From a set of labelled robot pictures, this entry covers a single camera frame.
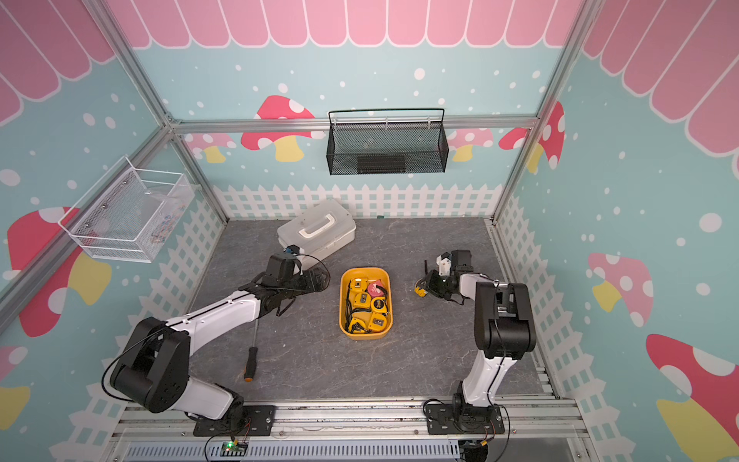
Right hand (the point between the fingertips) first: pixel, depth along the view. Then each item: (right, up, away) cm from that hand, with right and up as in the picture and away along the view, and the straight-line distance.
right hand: (423, 283), depth 99 cm
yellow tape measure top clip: (-22, 0, -2) cm, 22 cm away
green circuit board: (-53, -39, -26) cm, 70 cm away
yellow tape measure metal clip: (-16, -11, -9) cm, 21 cm away
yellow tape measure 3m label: (-21, -5, -4) cm, 22 cm away
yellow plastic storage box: (-14, +3, -2) cm, 15 cm away
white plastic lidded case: (-36, +18, +2) cm, 41 cm away
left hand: (-34, +2, -9) cm, 35 cm away
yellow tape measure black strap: (-25, -10, -5) cm, 27 cm away
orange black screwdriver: (-53, -20, -14) cm, 58 cm away
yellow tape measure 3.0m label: (-1, -2, -4) cm, 5 cm away
